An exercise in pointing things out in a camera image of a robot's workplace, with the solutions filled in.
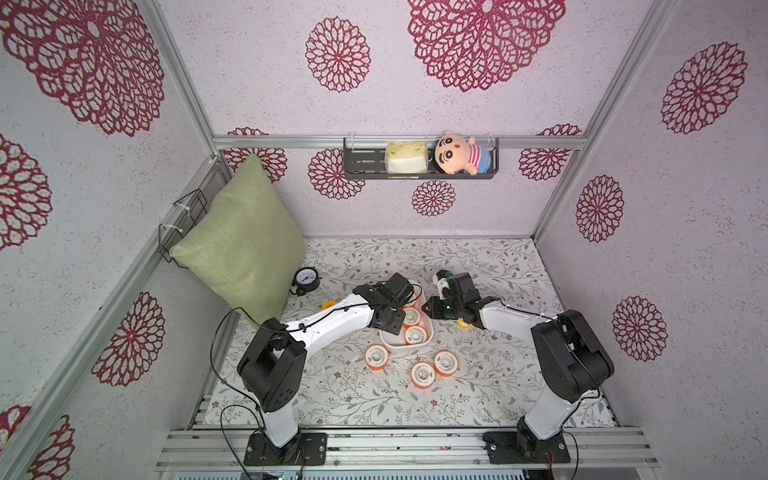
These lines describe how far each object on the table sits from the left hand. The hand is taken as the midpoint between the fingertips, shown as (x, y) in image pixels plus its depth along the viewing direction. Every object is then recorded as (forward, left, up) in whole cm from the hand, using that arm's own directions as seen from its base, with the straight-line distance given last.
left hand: (388, 322), depth 87 cm
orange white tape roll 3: (-8, +3, -7) cm, 11 cm away
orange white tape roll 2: (-1, -8, -7) cm, 11 cm away
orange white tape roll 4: (-9, -17, -8) cm, 21 cm away
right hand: (+8, -11, -3) cm, 14 cm away
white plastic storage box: (-3, -3, -7) cm, 8 cm away
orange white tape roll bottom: (-13, -10, -8) cm, 18 cm away
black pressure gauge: (+20, +29, -7) cm, 36 cm away
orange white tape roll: (+6, -8, -7) cm, 12 cm away
